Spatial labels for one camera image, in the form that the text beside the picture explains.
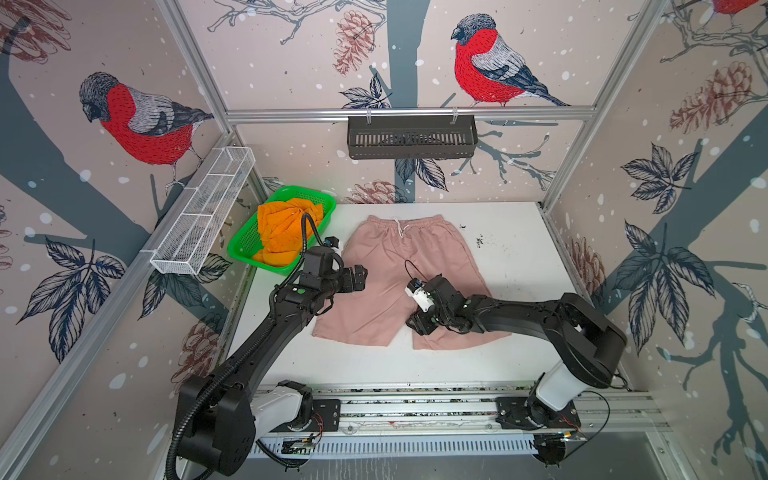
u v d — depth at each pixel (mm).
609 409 686
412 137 1037
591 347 452
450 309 698
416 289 797
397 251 1065
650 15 728
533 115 925
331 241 744
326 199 1141
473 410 753
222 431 390
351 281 732
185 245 712
